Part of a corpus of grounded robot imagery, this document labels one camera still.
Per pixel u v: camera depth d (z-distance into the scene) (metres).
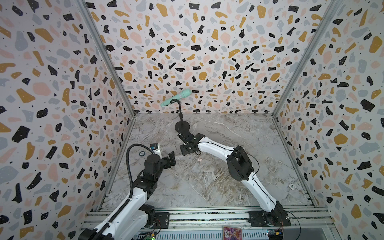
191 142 0.75
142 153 0.97
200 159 0.95
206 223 0.73
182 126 1.12
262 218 0.75
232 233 0.69
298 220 0.74
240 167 0.60
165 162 0.69
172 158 0.78
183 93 0.88
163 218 0.76
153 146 0.72
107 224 0.42
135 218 0.57
